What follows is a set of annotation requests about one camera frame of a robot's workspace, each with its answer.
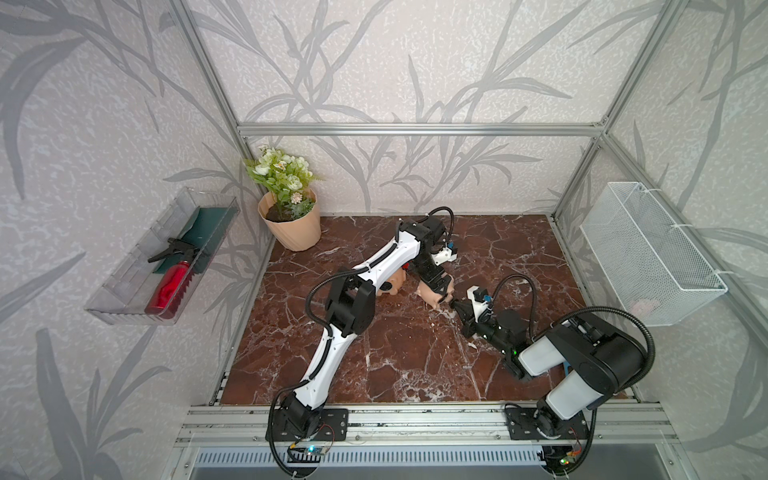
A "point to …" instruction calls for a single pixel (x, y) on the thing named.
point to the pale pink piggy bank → (433, 297)
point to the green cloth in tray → (201, 239)
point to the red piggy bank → (406, 265)
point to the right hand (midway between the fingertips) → (455, 301)
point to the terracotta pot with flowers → (290, 210)
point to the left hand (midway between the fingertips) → (435, 282)
